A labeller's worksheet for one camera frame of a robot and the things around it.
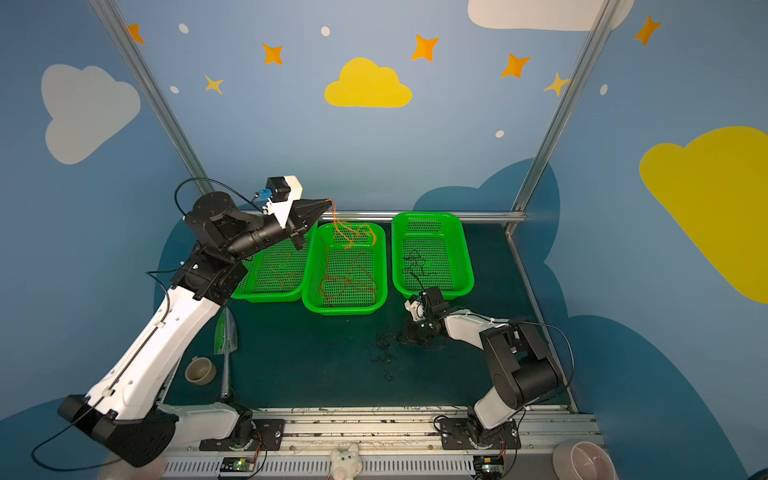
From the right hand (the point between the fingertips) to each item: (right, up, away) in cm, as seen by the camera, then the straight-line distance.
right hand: (403, 334), depth 91 cm
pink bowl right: (+43, -26, -20) cm, 54 cm away
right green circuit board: (+20, -27, -19) cm, 39 cm away
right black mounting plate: (+14, -16, -25) cm, 33 cm away
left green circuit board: (-41, -26, -20) cm, 53 cm away
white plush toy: (-15, -24, -24) cm, 37 cm away
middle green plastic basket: (-21, +19, +21) cm, 35 cm away
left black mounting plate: (-35, -22, -17) cm, 44 cm away
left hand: (-17, +37, -34) cm, 53 cm away
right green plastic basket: (+12, +27, +24) cm, 38 cm away
